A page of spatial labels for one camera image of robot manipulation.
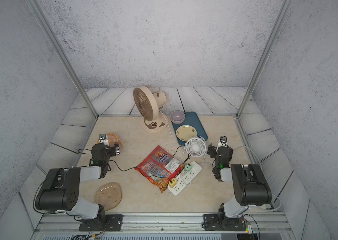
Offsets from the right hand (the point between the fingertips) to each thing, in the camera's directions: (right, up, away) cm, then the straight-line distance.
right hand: (221, 143), depth 93 cm
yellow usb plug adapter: (-30, -19, -14) cm, 38 cm away
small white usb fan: (-16, -1, -2) cm, 16 cm away
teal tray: (-16, +17, +25) cm, 34 cm away
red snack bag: (-37, -13, -5) cm, 40 cm away
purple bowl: (-26, +18, +23) cm, 39 cm away
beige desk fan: (-44, +24, -3) cm, 50 cm away
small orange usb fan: (-68, +3, +2) cm, 68 cm away
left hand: (-68, +1, +1) cm, 68 cm away
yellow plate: (-20, +6, +17) cm, 27 cm away
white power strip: (-23, -18, -8) cm, 30 cm away
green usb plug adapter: (-21, -13, -8) cm, 26 cm away
